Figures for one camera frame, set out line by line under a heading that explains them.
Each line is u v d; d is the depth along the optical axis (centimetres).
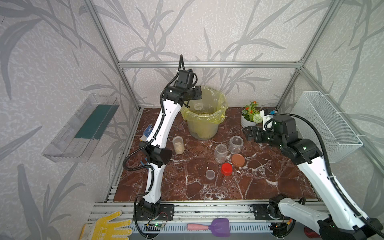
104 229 69
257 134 60
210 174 87
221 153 82
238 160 91
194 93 72
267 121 59
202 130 96
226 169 87
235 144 91
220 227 70
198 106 84
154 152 52
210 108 104
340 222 38
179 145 89
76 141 63
